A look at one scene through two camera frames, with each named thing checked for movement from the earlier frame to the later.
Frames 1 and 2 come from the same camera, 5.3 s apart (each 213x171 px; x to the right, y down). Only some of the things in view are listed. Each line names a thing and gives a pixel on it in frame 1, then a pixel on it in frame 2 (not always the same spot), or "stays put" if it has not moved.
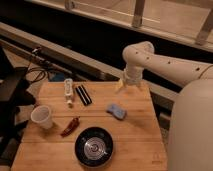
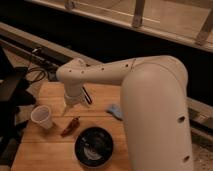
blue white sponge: x=116 y=111 stays put
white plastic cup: x=41 y=114 stays put
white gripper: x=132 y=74 to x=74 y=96
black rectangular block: x=83 y=95 stays put
